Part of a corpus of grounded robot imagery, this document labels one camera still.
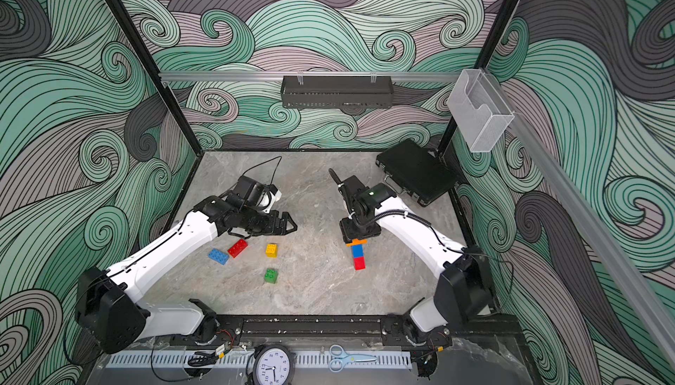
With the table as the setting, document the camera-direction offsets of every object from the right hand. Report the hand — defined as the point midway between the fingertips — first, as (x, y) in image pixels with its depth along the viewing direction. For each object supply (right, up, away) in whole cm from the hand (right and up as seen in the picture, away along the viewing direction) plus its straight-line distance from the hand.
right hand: (351, 237), depth 79 cm
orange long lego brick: (+1, +1, -8) cm, 8 cm away
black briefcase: (+33, +21, +35) cm, 52 cm away
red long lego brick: (-39, -7, +11) cm, 41 cm away
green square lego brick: (-25, -13, +2) cm, 29 cm away
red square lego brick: (+2, -8, -1) cm, 8 cm away
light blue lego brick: (-45, -8, +8) cm, 46 cm away
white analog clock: (-21, -30, -13) cm, 39 cm away
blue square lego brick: (+2, -4, -1) cm, 4 cm away
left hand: (-20, +4, -2) cm, 20 cm away
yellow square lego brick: (-26, -6, +7) cm, 28 cm away
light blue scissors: (-3, -30, -10) cm, 32 cm away
